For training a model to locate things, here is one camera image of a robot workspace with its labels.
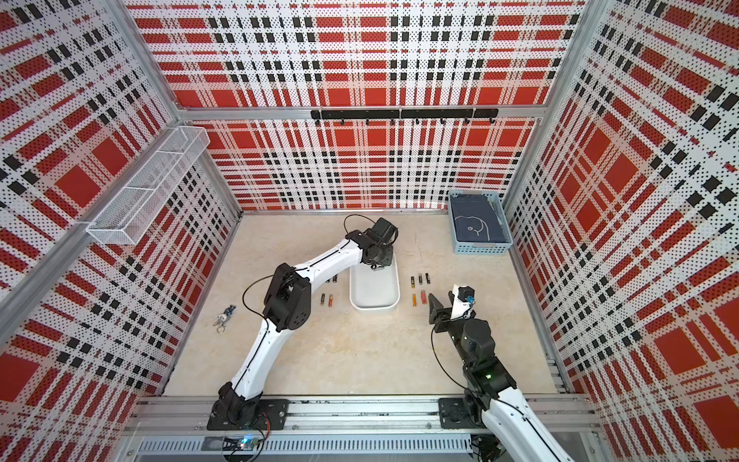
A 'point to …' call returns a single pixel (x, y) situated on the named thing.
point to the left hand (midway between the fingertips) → (387, 254)
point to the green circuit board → (233, 444)
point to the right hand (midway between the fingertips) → (443, 294)
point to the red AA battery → (423, 296)
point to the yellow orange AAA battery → (414, 299)
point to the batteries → (222, 319)
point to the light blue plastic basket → (481, 248)
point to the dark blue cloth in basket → (475, 219)
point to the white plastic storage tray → (375, 289)
